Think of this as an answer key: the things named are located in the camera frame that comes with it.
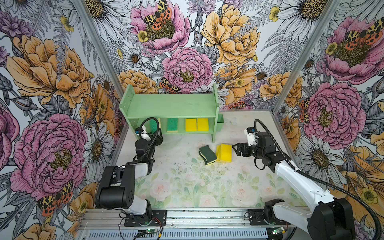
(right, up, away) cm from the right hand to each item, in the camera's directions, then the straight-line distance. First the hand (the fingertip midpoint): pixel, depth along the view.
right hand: (239, 150), depth 84 cm
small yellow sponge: (-27, +14, +10) cm, 32 cm away
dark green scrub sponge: (-17, -5, +9) cm, 20 cm away
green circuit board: (-45, -36, -13) cm, 59 cm away
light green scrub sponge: (-39, +14, +11) cm, 42 cm away
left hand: (-47, +9, +7) cm, 48 cm away
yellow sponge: (-20, +14, +10) cm, 26 cm away
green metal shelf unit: (-34, +20, -1) cm, 40 cm away
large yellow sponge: (-7, -3, +8) cm, 11 cm away
